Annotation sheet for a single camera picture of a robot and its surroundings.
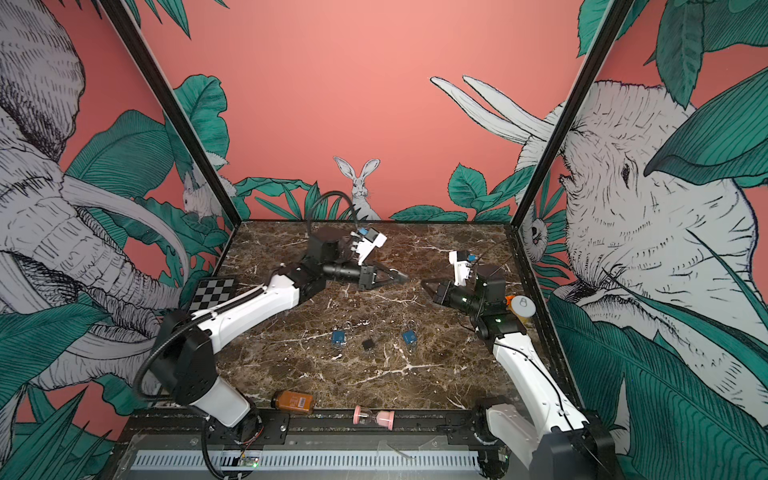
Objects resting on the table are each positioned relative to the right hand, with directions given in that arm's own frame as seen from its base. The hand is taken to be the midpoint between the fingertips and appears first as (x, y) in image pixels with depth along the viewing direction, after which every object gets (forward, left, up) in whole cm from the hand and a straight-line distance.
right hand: (420, 282), depth 74 cm
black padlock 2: (-1, +4, +3) cm, 5 cm away
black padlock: (-7, +14, -23) cm, 28 cm away
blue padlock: (-5, +24, -24) cm, 34 cm away
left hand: (-2, +5, +5) cm, 7 cm away
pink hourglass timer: (-26, +14, -23) cm, 38 cm away
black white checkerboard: (+8, +67, -19) cm, 70 cm away
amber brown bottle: (-24, +30, -20) cm, 43 cm away
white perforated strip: (-36, +31, -23) cm, 52 cm away
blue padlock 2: (-4, +2, -24) cm, 24 cm away
